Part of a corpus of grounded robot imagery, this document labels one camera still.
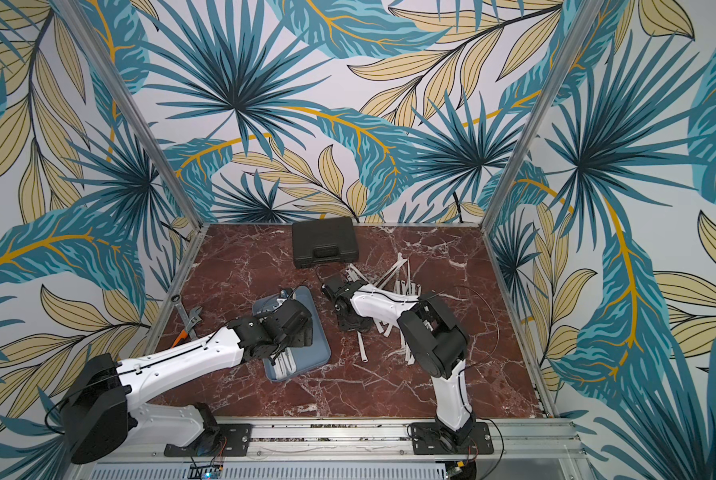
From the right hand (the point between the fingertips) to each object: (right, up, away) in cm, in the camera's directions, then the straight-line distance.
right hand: (355, 323), depth 94 cm
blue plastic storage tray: (-14, -7, -10) cm, 19 cm away
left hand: (-16, 0, -11) cm, 20 cm away
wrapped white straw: (+9, +12, +9) cm, 17 cm away
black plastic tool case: (-12, +26, +19) cm, 35 cm away
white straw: (-18, -9, -8) cm, 22 cm away
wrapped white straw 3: (+16, -8, -6) cm, 19 cm away
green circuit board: (-34, -31, -22) cm, 51 cm away
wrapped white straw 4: (+8, -2, -1) cm, 8 cm away
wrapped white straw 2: (+2, -6, -4) cm, 7 cm away
